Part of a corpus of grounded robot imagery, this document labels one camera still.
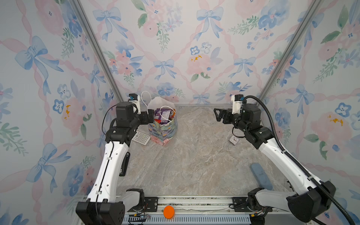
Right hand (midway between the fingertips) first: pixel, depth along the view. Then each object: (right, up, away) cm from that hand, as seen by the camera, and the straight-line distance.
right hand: (221, 108), depth 74 cm
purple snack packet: (-31, -3, +13) cm, 34 cm away
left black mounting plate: (-36, -51, 0) cm, 62 cm away
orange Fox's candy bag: (-26, -2, +18) cm, 32 cm away
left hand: (-40, -1, -2) cm, 40 cm away
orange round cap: (-27, -49, -9) cm, 57 cm away
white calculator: (-49, -19, +24) cm, 58 cm away
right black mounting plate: (+9, -49, -2) cm, 50 cm away
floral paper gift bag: (-32, -15, +11) cm, 37 cm away
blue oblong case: (+25, -40, +6) cm, 47 cm away
